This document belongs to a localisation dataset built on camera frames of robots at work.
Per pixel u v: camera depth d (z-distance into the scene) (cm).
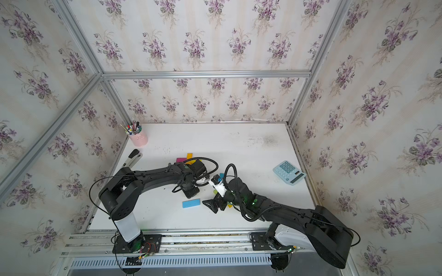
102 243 75
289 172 94
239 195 59
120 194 47
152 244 72
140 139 102
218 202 68
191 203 84
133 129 103
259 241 73
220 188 69
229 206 70
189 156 104
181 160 104
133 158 98
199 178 78
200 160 76
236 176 57
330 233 43
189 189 77
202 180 83
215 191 88
